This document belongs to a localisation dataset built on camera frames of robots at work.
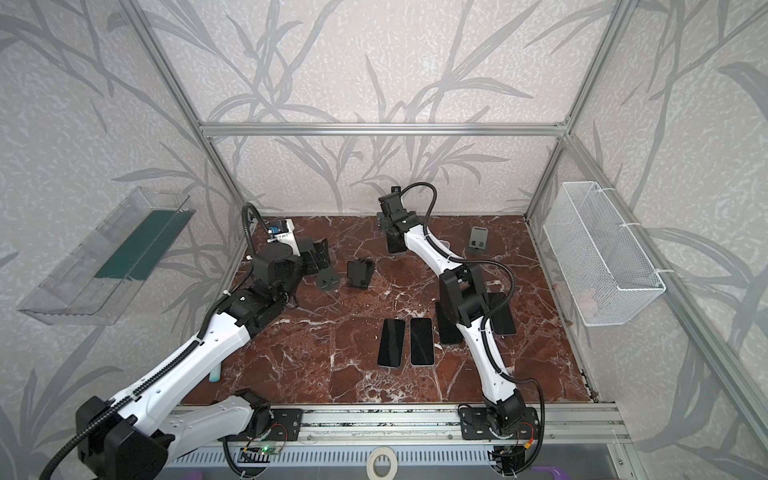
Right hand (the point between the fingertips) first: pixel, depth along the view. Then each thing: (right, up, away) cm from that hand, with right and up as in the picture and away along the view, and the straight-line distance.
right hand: (396, 208), depth 103 cm
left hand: (-20, -9, -27) cm, 35 cm away
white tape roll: (-4, -64, -36) cm, 74 cm away
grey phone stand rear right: (+30, -10, +4) cm, 32 cm away
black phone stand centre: (-12, -22, -4) cm, 25 cm away
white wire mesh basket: (+45, -17, -41) cm, 63 cm away
